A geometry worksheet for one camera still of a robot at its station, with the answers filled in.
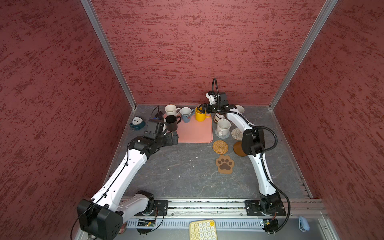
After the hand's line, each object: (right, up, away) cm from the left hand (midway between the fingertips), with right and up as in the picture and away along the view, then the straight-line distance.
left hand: (170, 140), depth 78 cm
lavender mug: (+48, +19, +32) cm, 61 cm away
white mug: (-5, +18, +31) cm, 36 cm away
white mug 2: (+34, +6, +25) cm, 42 cm away
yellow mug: (+17, +13, +28) cm, 35 cm away
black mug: (-3, +10, +22) cm, 24 cm away
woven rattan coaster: (+30, -7, +19) cm, 36 cm away
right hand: (+18, +19, +25) cm, 36 cm away
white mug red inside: (+29, +13, +17) cm, 36 cm away
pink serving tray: (+14, +3, +25) cm, 29 cm away
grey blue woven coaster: (+32, -1, +23) cm, 40 cm away
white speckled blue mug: (+7, +16, +29) cm, 34 cm away
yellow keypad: (+17, -40, -11) cm, 45 cm away
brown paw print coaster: (+32, -16, +11) cm, 38 cm away
